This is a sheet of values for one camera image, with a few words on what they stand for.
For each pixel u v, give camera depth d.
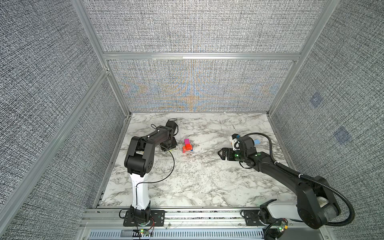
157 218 0.74
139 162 0.54
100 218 0.75
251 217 0.73
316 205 0.42
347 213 0.64
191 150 0.97
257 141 1.00
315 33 0.77
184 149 0.95
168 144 0.86
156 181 0.53
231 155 0.77
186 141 0.98
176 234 0.70
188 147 0.94
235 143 0.77
